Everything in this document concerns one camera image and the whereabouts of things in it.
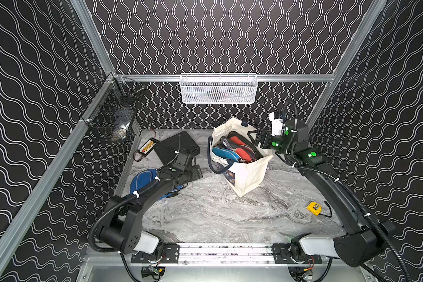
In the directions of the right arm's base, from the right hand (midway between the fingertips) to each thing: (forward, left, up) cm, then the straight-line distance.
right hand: (256, 131), depth 74 cm
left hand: (-5, +27, -22) cm, 35 cm away
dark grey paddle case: (+14, +5, -19) cm, 25 cm away
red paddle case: (+5, +2, -17) cm, 18 cm away
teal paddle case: (+5, +13, -21) cm, 25 cm away
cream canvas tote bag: (+3, +8, -16) cm, 18 cm away
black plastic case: (+11, +44, -26) cm, 52 cm away
